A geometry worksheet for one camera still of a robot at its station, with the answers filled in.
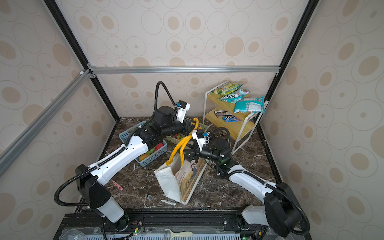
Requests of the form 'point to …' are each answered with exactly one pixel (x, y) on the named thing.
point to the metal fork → (148, 196)
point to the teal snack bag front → (253, 104)
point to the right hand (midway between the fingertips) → (181, 148)
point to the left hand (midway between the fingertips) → (200, 121)
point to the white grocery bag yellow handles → (180, 175)
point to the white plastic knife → (169, 202)
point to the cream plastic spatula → (183, 233)
